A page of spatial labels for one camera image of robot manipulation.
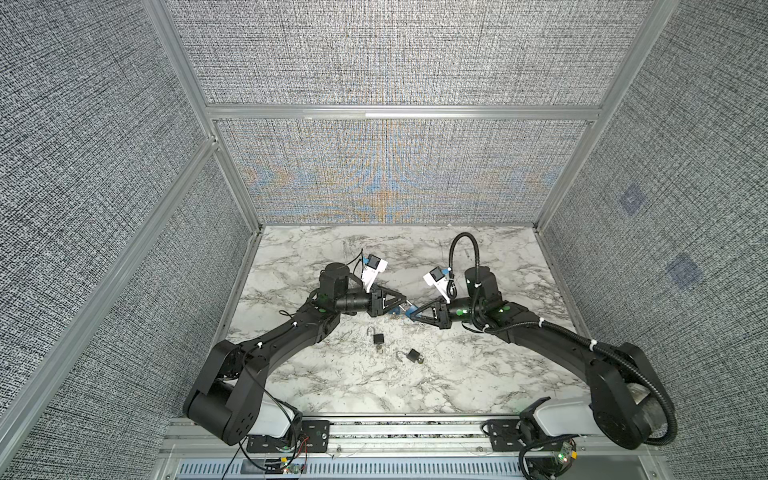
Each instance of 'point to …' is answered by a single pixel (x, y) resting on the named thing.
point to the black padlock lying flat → (412, 355)
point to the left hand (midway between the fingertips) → (402, 301)
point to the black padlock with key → (378, 338)
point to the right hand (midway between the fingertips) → (413, 314)
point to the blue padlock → (411, 309)
